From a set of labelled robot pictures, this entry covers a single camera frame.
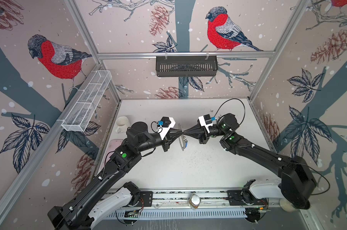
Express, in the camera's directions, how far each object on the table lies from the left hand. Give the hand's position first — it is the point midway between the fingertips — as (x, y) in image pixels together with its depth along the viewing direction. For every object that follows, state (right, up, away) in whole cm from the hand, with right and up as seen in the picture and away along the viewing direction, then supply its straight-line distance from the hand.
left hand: (180, 132), depth 59 cm
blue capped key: (+2, -5, +1) cm, 5 cm away
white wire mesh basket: (-53, +15, +20) cm, 58 cm away
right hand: (+1, -2, +3) cm, 4 cm away
